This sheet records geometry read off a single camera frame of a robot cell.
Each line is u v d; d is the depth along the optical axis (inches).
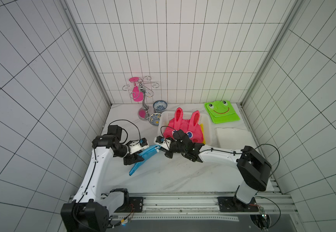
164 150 27.8
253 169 17.6
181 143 24.8
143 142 24.5
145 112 44.5
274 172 34.4
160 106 46.4
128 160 24.9
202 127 39.3
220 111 44.8
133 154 25.0
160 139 26.4
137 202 28.6
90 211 14.4
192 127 39.3
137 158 25.3
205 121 38.8
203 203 29.3
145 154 28.3
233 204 25.4
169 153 28.0
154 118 42.4
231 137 40.0
